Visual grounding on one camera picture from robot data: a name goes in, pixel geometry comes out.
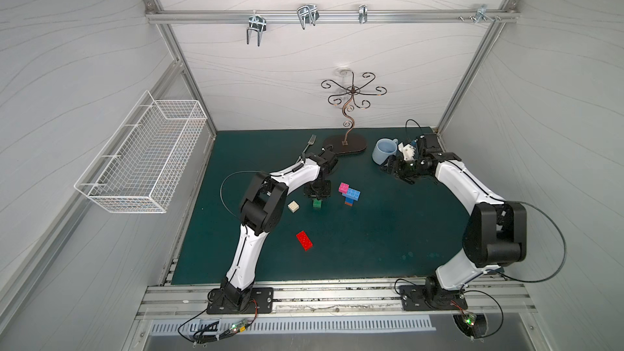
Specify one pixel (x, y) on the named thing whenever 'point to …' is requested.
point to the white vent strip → (205, 327)
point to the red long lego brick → (305, 240)
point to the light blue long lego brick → (353, 193)
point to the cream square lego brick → (293, 206)
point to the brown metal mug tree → (348, 143)
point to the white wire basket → (143, 160)
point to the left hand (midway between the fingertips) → (322, 198)
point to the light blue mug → (383, 149)
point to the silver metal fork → (310, 142)
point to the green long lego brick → (317, 203)
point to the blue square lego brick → (349, 200)
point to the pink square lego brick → (343, 188)
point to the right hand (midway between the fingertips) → (388, 169)
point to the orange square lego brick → (348, 204)
